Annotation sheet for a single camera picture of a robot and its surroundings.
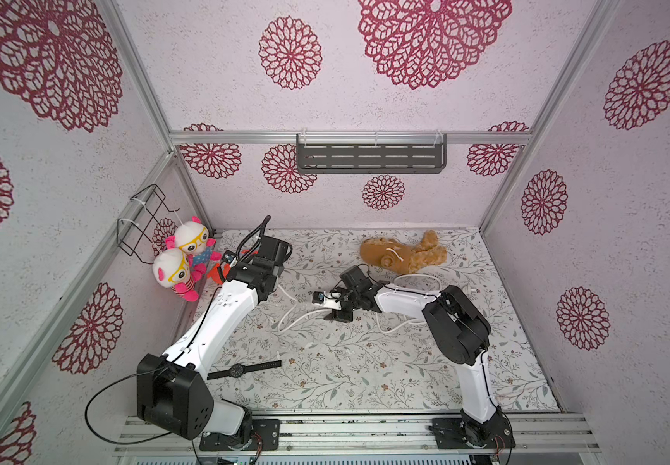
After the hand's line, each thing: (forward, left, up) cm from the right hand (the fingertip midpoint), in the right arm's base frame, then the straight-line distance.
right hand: (325, 302), depth 96 cm
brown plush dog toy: (+17, -23, +5) cm, 29 cm away
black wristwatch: (-22, +24, -2) cm, 33 cm away
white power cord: (-7, +14, -3) cm, 16 cm away
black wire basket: (+2, +48, +32) cm, 58 cm away
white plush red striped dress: (0, +45, +17) cm, 48 cm away
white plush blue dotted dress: (+13, +43, +16) cm, 48 cm away
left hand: (0, +15, +17) cm, 23 cm away
